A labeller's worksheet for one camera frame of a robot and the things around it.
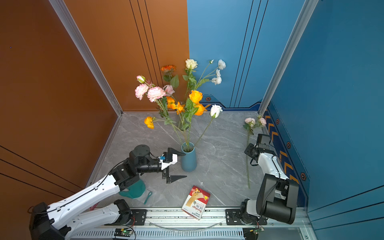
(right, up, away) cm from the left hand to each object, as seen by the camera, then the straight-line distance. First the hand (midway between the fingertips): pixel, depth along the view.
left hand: (185, 163), depth 65 cm
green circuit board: (-30, -35, +6) cm, 47 cm away
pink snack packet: (-28, -10, -17) cm, 34 cm away
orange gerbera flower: (-9, +45, +27) cm, 53 cm away
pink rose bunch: (+45, +17, +46) cm, 67 cm away
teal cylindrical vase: (+1, -3, +14) cm, 14 cm away
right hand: (+37, +2, +25) cm, 45 cm away
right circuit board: (+31, -35, +6) cm, 47 cm away
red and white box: (+5, -22, +10) cm, 25 cm away
